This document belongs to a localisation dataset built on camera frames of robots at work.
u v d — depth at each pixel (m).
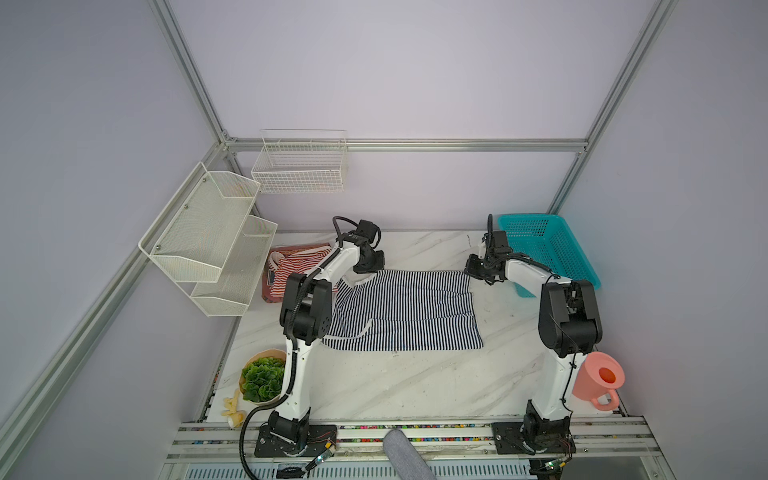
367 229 0.87
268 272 1.01
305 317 0.59
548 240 1.15
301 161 0.96
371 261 0.91
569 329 0.54
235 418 0.75
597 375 0.74
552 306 0.54
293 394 0.62
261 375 0.73
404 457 0.69
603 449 0.74
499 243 0.82
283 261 0.99
